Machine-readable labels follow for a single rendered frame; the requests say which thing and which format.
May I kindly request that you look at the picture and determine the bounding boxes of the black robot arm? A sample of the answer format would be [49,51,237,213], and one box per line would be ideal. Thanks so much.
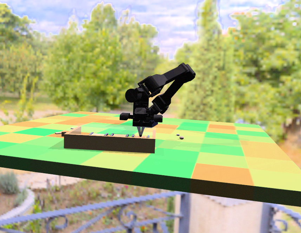
[125,63,196,120]

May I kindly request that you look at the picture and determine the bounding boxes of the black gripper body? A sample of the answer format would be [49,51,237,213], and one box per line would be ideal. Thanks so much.
[119,102,163,122]

